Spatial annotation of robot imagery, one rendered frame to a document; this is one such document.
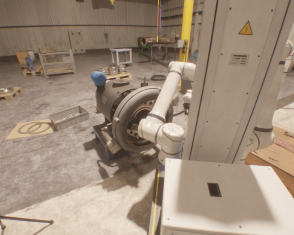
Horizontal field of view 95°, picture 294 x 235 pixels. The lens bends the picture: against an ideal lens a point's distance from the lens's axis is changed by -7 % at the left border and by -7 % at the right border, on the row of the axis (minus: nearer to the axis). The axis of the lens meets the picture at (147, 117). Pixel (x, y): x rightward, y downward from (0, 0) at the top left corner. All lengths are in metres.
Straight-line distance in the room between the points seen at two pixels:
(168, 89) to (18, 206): 1.83
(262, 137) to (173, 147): 0.62
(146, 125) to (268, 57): 0.78
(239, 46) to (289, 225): 0.71
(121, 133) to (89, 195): 0.75
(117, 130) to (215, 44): 1.04
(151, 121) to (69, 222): 1.17
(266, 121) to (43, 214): 2.01
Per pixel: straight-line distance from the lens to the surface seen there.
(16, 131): 3.39
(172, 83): 1.24
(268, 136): 1.27
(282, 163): 1.76
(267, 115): 1.22
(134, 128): 1.44
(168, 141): 1.01
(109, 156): 1.99
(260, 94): 0.84
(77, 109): 3.35
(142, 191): 1.71
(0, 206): 2.16
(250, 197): 0.80
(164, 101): 1.16
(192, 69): 1.31
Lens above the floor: 1.42
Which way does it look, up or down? 29 degrees down
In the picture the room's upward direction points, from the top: straight up
